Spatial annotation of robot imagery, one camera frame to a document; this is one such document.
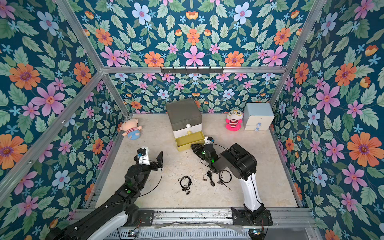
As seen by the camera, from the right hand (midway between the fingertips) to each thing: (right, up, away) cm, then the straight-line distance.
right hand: (192, 145), depth 96 cm
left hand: (-19, -1, -16) cm, 25 cm away
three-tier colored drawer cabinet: (-3, +15, -6) cm, 16 cm away
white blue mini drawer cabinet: (+46, +20, +9) cm, 51 cm away
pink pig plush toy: (-42, +11, +6) cm, 44 cm away
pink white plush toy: (+30, +17, +12) cm, 37 cm away
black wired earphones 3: (+19, -19, -10) cm, 28 cm away
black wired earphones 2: (+11, -16, -8) cm, 21 cm away
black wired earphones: (-3, -20, -10) cm, 23 cm away
